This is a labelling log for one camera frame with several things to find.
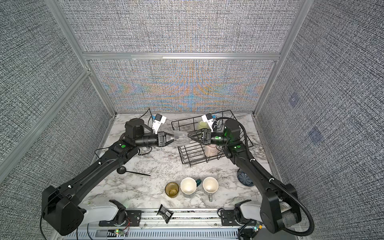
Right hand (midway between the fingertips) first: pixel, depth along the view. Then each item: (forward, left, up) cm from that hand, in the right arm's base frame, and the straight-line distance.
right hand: (190, 137), depth 68 cm
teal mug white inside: (-13, +2, -26) cm, 29 cm away
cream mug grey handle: (-12, -10, -29) cm, 33 cm away
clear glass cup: (+1, +5, -2) cm, 5 cm away
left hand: (0, +6, -1) cm, 6 cm away
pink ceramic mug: (+6, -12, -21) cm, 24 cm away
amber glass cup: (-14, +11, -29) cm, 34 cm away
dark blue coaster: (-8, -30, -29) cm, 43 cm away
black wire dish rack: (+14, -4, -26) cm, 30 cm away
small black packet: (-26, +12, -28) cm, 40 cm away
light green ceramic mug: (+22, -7, -16) cm, 28 cm away
